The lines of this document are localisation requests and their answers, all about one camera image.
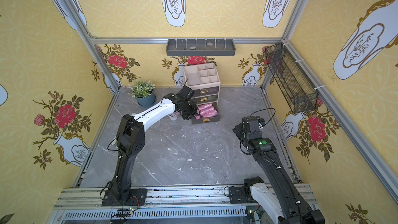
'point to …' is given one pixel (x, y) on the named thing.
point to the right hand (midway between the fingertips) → (236, 129)
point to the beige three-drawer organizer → (203, 79)
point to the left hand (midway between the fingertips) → (201, 114)
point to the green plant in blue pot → (143, 90)
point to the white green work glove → (115, 142)
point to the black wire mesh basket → (298, 90)
